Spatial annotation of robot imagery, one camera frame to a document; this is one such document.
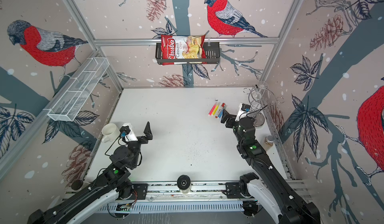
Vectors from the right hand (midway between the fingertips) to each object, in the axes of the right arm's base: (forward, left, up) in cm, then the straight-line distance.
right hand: (230, 109), depth 79 cm
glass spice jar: (-11, -22, -12) cm, 27 cm away
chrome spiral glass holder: (+19, -24, -10) cm, 32 cm away
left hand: (-9, +45, +1) cm, 46 cm away
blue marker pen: (+14, +1, -22) cm, 26 cm away
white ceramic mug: (-7, +72, -16) cm, 74 cm away
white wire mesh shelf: (+5, +82, +9) cm, 83 cm away
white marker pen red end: (+22, 0, -23) cm, 32 cm away
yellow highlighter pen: (+17, +5, -22) cm, 29 cm away
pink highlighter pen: (+18, +8, -22) cm, 30 cm away
